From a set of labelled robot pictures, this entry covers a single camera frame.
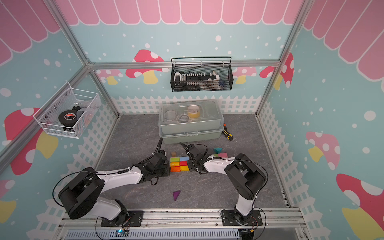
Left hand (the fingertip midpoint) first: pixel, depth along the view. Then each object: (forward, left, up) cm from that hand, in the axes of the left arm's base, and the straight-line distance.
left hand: (169, 171), depth 90 cm
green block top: (+8, -3, +2) cm, 8 cm away
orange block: (+1, -4, +2) cm, 5 cm away
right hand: (+6, -14, 0) cm, 15 cm away
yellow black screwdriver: (+27, -40, +2) cm, 48 cm away
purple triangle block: (-13, -6, +1) cm, 14 cm away
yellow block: (+1, -10, +3) cm, 10 cm away
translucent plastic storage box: (+27, -12, +16) cm, 34 cm away
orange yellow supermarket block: (+4, -4, +2) cm, 6 cm away
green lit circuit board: (-31, +20, -3) cm, 37 cm away
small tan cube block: (+10, -2, +3) cm, 11 cm away
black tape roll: (+12, +45, +35) cm, 58 cm away
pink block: (+12, -34, 0) cm, 36 cm away
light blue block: (+8, -9, +1) cm, 12 cm away
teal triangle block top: (+14, -31, +3) cm, 34 cm away
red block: (+5, -9, +3) cm, 10 cm away
